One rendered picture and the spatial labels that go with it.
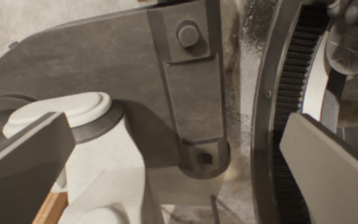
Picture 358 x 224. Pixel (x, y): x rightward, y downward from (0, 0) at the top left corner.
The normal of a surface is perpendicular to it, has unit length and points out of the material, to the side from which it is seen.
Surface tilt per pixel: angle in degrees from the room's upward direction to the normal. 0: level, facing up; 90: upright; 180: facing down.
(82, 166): 90
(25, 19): 0
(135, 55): 0
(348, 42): 90
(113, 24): 0
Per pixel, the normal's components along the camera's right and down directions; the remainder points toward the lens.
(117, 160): -0.17, -0.83
